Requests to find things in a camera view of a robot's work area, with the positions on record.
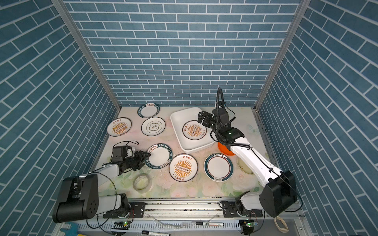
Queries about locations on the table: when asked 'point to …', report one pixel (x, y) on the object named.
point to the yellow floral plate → (244, 166)
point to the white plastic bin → (178, 117)
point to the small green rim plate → (148, 110)
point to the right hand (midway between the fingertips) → (203, 113)
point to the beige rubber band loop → (285, 229)
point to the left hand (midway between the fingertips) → (149, 156)
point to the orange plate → (224, 150)
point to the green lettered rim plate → (161, 156)
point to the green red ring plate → (218, 167)
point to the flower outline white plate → (153, 126)
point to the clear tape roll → (142, 183)
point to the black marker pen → (152, 233)
